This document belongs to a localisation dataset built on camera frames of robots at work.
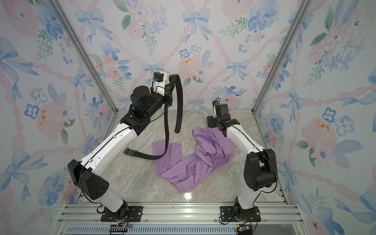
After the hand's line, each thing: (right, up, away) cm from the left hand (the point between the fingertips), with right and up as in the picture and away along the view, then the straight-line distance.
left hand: (173, 82), depth 67 cm
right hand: (+24, -14, +25) cm, 37 cm away
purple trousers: (+22, -35, +22) cm, 47 cm away
